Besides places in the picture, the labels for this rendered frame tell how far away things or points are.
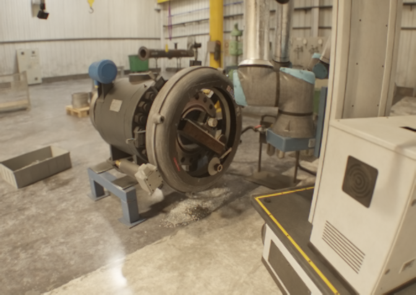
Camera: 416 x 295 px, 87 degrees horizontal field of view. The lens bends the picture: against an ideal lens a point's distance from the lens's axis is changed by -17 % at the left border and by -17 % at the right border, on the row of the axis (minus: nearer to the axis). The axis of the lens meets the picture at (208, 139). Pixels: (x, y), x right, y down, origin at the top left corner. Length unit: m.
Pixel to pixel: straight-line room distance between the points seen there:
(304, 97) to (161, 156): 0.71
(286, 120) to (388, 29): 0.57
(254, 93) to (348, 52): 0.40
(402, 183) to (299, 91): 0.54
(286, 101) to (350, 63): 0.29
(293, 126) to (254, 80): 0.24
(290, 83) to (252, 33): 0.25
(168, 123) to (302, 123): 0.62
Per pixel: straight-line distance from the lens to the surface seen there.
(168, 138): 1.27
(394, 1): 1.26
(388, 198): 0.77
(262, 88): 1.04
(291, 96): 1.06
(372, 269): 0.89
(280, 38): 1.33
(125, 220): 1.81
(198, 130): 1.39
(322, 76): 1.54
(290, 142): 1.07
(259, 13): 1.12
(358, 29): 1.09
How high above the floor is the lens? 1.03
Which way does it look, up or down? 18 degrees down
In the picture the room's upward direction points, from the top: straight up
